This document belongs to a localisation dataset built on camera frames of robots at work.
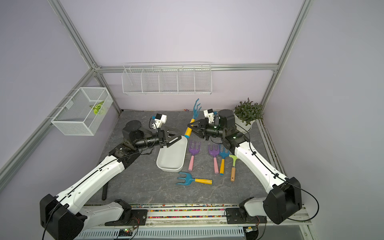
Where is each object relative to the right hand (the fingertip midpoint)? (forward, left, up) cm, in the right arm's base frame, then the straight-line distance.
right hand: (187, 126), depth 68 cm
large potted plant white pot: (+20, -35, -13) cm, 42 cm away
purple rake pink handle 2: (+4, -15, -33) cm, 36 cm away
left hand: (-7, +2, +1) cm, 7 cm away
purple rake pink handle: (+6, -1, -34) cm, 34 cm away
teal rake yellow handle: (+2, -21, -32) cm, 39 cm away
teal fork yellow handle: (-14, 0, -32) cm, 35 cm away
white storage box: (-1, +12, -32) cm, 34 cm away
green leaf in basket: (+16, +51, -3) cm, 53 cm away
